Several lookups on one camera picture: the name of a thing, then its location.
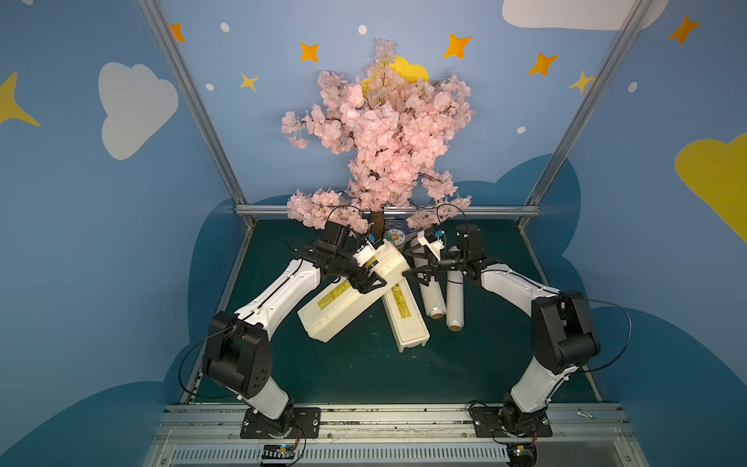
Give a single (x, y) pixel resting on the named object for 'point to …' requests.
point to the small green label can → (395, 235)
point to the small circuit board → (277, 453)
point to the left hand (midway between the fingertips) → (376, 267)
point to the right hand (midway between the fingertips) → (410, 260)
